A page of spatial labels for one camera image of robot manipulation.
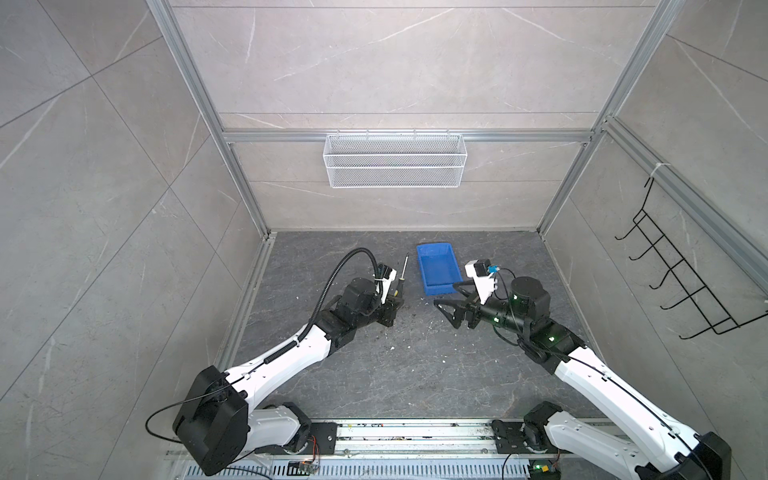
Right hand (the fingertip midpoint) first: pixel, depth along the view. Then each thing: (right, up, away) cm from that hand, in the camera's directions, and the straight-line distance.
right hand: (445, 291), depth 71 cm
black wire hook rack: (+52, +1, -8) cm, 53 cm away
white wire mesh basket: (-12, +41, +30) cm, 52 cm away
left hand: (-11, -2, +9) cm, 14 cm away
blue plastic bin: (+4, +4, +35) cm, 36 cm away
